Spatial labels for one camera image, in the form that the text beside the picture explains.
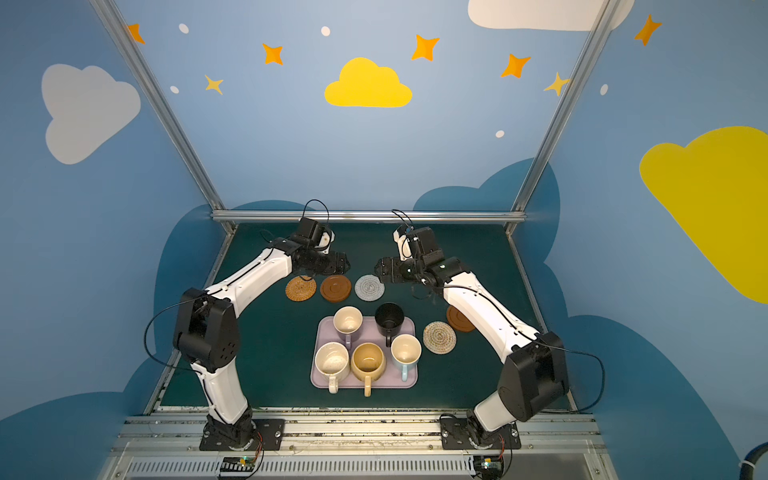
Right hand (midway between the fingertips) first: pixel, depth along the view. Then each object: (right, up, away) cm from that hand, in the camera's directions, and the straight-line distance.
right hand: (392, 264), depth 83 cm
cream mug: (-17, -28, +3) cm, 33 cm away
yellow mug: (-7, -29, +3) cm, 30 cm away
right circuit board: (+25, -50, -9) cm, 57 cm away
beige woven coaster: (+15, -23, +9) cm, 29 cm away
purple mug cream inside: (-14, -19, +9) cm, 25 cm away
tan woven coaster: (-31, -10, +19) cm, 38 cm away
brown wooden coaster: (+22, -19, +13) cm, 32 cm away
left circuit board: (-38, -50, -10) cm, 64 cm away
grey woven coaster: (-8, -9, +21) cm, 25 cm away
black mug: (-1, -17, +7) cm, 19 cm away
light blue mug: (+4, -26, +4) cm, 27 cm away
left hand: (-17, -1, +10) cm, 20 cm away
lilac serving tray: (-22, -22, +10) cm, 32 cm away
